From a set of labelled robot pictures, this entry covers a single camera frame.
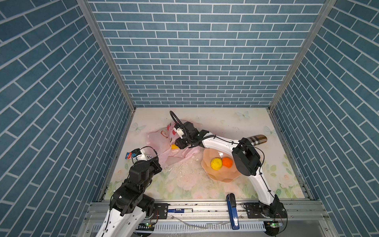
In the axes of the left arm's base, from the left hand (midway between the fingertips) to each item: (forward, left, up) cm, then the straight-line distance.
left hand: (163, 157), depth 73 cm
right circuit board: (-26, -56, -18) cm, 64 cm away
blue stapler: (-21, -34, -14) cm, 43 cm away
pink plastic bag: (+17, +5, -9) cm, 20 cm away
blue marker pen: (-20, -9, -17) cm, 28 cm away
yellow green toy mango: (+14, -3, -13) cm, 19 cm away
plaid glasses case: (+21, -59, -14) cm, 64 cm away
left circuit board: (-27, +7, -21) cm, 35 cm away
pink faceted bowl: (-2, -34, -17) cm, 38 cm away
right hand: (+17, -5, -12) cm, 21 cm away
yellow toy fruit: (+2, -28, -12) cm, 31 cm away
